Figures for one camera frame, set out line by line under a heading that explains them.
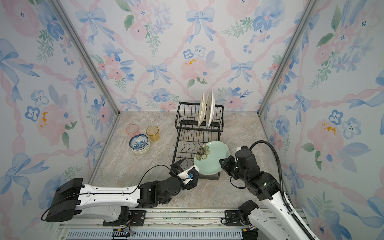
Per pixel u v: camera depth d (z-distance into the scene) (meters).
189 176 0.57
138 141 0.95
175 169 0.62
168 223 0.73
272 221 0.57
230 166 0.61
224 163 0.62
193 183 0.64
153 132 1.08
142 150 0.90
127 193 0.50
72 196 0.42
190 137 1.03
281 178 0.46
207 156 0.78
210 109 0.76
